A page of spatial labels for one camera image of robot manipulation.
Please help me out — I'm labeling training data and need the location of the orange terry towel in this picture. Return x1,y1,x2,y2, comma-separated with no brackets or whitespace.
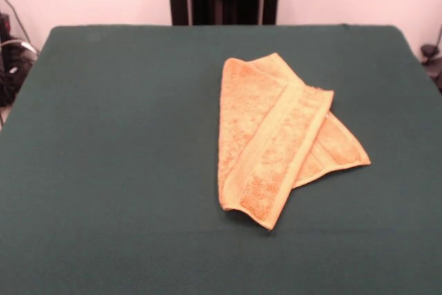
217,53,372,232

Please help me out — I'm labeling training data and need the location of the dark green table cloth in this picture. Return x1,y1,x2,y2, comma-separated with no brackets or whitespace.
0,23,442,295

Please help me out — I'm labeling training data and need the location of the black power strip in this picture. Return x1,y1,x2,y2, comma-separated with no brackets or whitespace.
0,12,10,39

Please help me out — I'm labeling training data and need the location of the black cable bundle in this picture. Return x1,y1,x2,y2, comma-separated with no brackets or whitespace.
0,0,39,126

